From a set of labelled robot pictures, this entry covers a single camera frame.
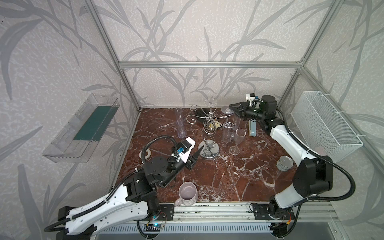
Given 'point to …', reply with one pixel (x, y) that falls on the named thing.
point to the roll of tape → (148, 155)
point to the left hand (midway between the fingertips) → (200, 139)
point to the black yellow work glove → (203, 114)
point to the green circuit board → (153, 227)
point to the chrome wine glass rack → (208, 149)
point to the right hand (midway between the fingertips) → (230, 102)
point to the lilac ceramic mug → (188, 193)
